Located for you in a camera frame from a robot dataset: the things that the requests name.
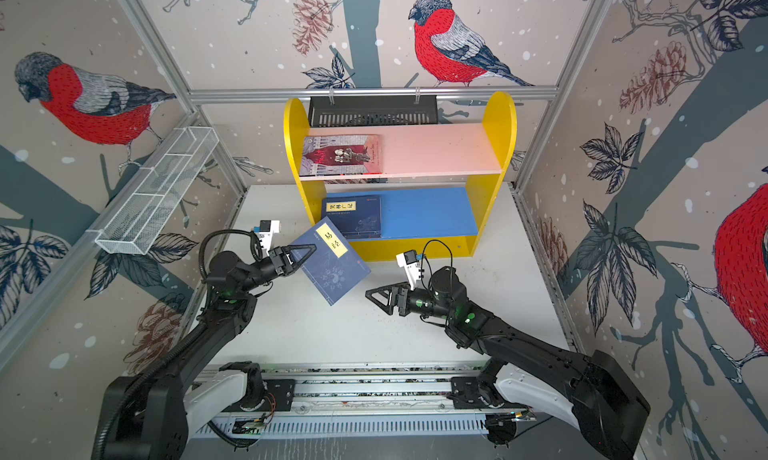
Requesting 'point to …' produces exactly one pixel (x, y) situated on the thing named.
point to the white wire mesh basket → (145, 212)
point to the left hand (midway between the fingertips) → (312, 254)
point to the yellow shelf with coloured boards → (400, 192)
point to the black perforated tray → (367, 110)
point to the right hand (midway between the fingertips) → (370, 299)
